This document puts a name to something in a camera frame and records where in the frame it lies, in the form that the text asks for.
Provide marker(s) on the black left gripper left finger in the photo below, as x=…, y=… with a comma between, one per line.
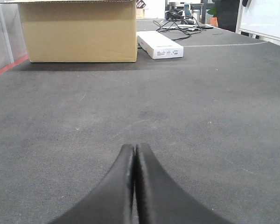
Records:
x=112, y=198

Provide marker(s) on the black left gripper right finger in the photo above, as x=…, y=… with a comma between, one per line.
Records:
x=158, y=203

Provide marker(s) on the long white carton box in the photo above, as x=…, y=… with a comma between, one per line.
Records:
x=158, y=43

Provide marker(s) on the large brown cardboard box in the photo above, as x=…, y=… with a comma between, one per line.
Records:
x=79, y=35

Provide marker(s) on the flat white device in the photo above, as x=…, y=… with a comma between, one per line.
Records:
x=186, y=26

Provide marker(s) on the black round disc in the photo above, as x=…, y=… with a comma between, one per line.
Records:
x=207, y=27

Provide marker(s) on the black bag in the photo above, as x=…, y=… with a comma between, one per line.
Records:
x=173, y=15

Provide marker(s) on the plant in orange pot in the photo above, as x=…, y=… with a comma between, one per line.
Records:
x=214, y=21

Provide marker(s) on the tall black cabinet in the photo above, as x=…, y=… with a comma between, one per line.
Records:
x=227, y=14

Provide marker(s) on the white board panel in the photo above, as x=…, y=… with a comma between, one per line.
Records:
x=263, y=18

